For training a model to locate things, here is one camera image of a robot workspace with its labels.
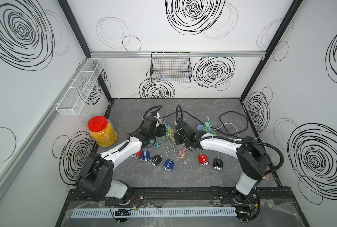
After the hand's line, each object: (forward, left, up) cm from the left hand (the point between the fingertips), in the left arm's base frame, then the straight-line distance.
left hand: (166, 127), depth 86 cm
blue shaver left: (-14, +13, -10) cm, 22 cm away
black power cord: (+15, -51, -12) cm, 54 cm away
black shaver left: (-16, +6, -11) cm, 21 cm away
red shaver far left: (-13, +17, -12) cm, 24 cm away
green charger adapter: (+7, -28, -8) cm, 30 cm away
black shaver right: (-18, -31, -10) cm, 37 cm away
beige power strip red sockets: (-2, -3, -6) cm, 7 cm away
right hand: (-2, -6, -5) cm, 9 cm away
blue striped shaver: (-19, -2, -11) cm, 22 cm away
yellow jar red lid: (-5, +37, +2) cm, 38 cm away
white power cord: (+14, -45, -13) cm, 48 cm away
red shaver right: (-16, -23, -11) cm, 30 cm away
